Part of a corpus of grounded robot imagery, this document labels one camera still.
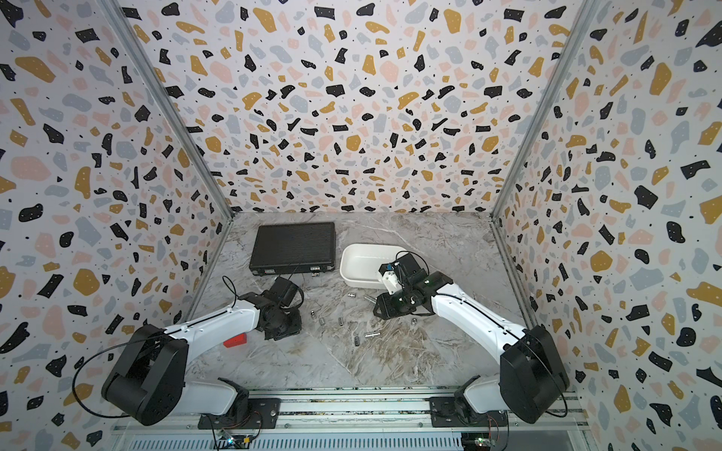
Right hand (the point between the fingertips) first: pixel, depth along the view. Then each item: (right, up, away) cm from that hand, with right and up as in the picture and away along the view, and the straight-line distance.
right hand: (378, 311), depth 81 cm
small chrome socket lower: (-7, -11, +6) cm, 14 cm away
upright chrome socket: (+11, -6, +9) cm, 16 cm away
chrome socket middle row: (-18, -6, +9) cm, 21 cm away
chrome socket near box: (-9, +2, +16) cm, 18 cm away
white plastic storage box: (-7, +12, +25) cm, 29 cm away
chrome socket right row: (-12, -6, +10) cm, 17 cm away
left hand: (-25, -7, +7) cm, 27 cm away
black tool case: (-31, +17, +21) cm, 41 cm away
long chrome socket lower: (-3, -9, +7) cm, 12 cm away
